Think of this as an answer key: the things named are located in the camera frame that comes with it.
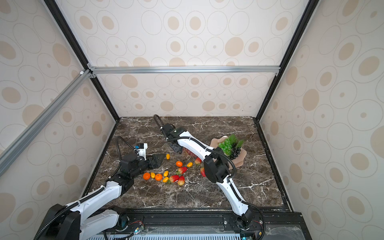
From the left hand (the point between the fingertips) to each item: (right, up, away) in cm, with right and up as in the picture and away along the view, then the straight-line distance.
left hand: (163, 154), depth 81 cm
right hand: (+8, +5, +14) cm, 17 cm away
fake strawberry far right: (+22, -11, +8) cm, 26 cm away
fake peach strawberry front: (+9, -16, +5) cm, 19 cm away
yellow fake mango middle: (-1, -13, +8) cm, 15 cm away
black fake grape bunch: (+43, 0, +13) cm, 45 cm away
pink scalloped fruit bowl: (+44, -5, +9) cm, 45 cm away
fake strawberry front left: (+5, -15, +6) cm, 17 cm away
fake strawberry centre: (+9, -11, +8) cm, 16 cm away
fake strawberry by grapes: (+19, -6, +13) cm, 24 cm away
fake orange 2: (-4, -14, +6) cm, 16 cm away
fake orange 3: (+7, -8, +11) cm, 15 cm away
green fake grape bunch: (+37, +4, +14) cm, 40 cm away
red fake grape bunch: (+16, -3, +16) cm, 23 cm away
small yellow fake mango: (+14, -8, +12) cm, 20 cm away
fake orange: (-11, -14, +6) cm, 19 cm away
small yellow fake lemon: (0, -15, +5) cm, 16 cm away
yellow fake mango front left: (-8, -13, +6) cm, 17 cm away
